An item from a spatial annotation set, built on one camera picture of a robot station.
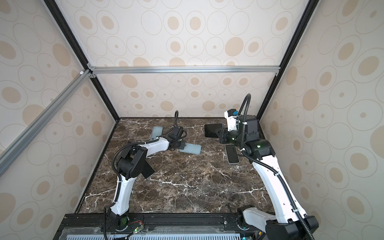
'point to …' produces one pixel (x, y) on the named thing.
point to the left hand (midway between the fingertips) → (186, 140)
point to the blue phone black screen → (210, 131)
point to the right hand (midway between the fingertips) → (217, 130)
